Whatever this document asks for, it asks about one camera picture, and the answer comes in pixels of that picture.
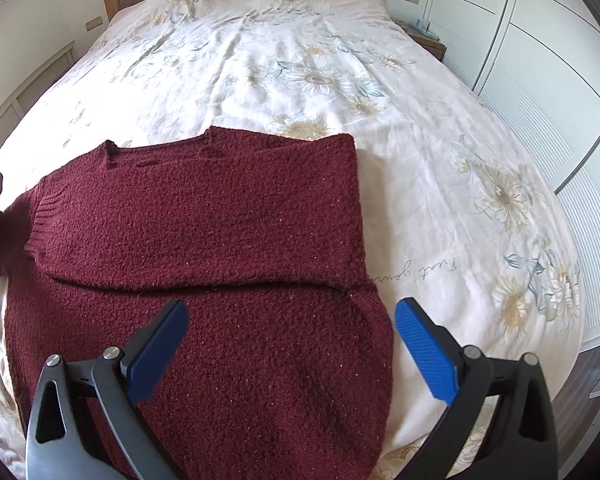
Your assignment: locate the dark red knit sweater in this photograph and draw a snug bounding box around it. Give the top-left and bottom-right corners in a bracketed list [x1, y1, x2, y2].
[0, 127, 393, 479]

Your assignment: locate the white floral bed cover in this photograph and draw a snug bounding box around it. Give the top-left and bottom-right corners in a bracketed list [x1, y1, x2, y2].
[0, 0, 583, 479]

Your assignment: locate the white radiator cover panel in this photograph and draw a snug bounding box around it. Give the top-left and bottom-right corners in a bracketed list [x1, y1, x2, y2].
[0, 41, 76, 149]

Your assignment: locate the wooden nightstand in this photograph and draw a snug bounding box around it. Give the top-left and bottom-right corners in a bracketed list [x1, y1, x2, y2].
[398, 22, 446, 62]

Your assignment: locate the white sliding wardrobe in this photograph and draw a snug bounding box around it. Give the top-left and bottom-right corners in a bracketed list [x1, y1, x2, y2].
[422, 0, 600, 350]

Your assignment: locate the beige wall socket left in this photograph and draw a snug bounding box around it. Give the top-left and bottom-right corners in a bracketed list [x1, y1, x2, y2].
[85, 15, 102, 32]

